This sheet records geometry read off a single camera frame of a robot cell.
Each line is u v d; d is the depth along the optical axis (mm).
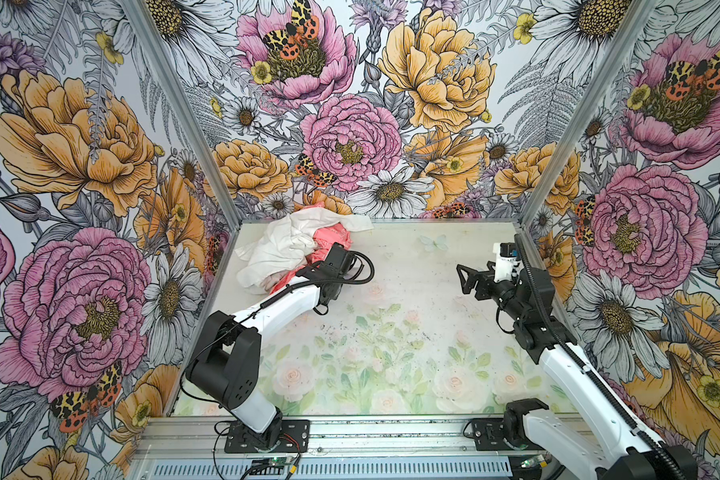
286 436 730
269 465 712
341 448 733
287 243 946
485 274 691
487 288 693
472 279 701
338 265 700
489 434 742
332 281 689
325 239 990
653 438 403
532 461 715
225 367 445
